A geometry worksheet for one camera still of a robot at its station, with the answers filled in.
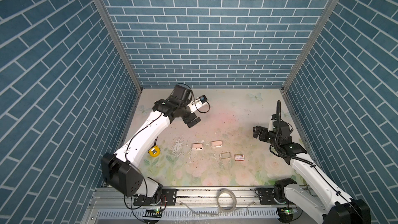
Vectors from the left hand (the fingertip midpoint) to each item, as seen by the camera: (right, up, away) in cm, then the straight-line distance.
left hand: (194, 110), depth 79 cm
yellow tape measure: (-23, -24, +8) cm, 34 cm away
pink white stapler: (+13, -20, +11) cm, 26 cm away
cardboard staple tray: (+17, -26, +9) cm, 33 cm away
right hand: (+36, -10, +5) cm, 38 cm away
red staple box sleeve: (+25, -27, +6) cm, 37 cm away
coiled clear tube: (+18, -39, -5) cm, 44 cm away
